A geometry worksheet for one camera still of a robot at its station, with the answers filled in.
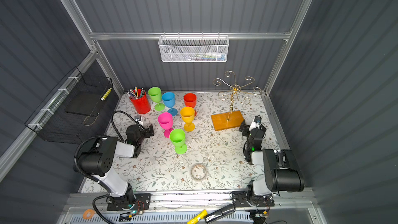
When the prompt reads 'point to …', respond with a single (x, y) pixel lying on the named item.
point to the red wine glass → (190, 100)
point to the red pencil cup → (139, 98)
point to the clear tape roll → (198, 171)
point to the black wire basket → (71, 109)
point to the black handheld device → (219, 213)
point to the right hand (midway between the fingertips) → (254, 122)
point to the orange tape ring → (91, 214)
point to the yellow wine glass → (187, 114)
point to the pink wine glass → (166, 121)
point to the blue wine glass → (169, 98)
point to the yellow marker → (201, 215)
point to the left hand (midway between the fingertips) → (142, 125)
